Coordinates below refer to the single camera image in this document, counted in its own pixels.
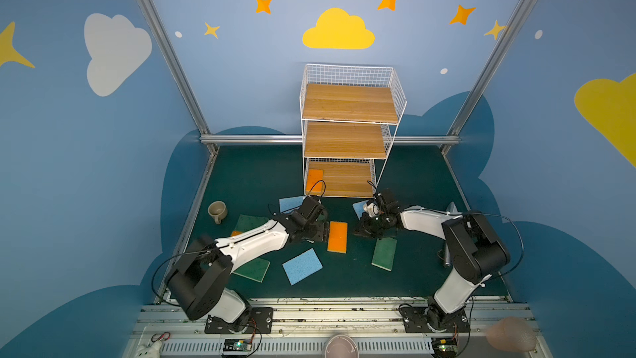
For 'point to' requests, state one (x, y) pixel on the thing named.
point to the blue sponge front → (302, 266)
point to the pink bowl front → (341, 346)
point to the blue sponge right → (358, 208)
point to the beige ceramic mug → (219, 210)
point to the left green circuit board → (237, 345)
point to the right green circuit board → (445, 347)
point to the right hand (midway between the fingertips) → (357, 228)
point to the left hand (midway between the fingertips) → (322, 226)
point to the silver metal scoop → (450, 210)
